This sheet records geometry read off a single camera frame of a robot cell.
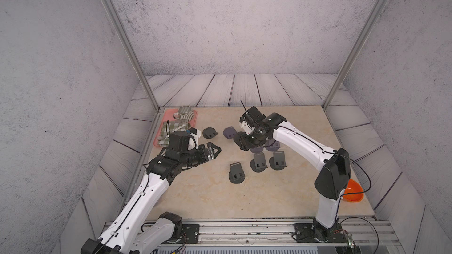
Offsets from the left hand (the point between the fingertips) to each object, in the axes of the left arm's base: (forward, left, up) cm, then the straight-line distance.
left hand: (217, 152), depth 73 cm
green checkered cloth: (+32, +32, -22) cm, 50 cm away
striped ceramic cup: (+43, +24, -20) cm, 53 cm away
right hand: (+7, -12, -6) cm, 15 cm away
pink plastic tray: (+44, +36, -23) cm, 61 cm away
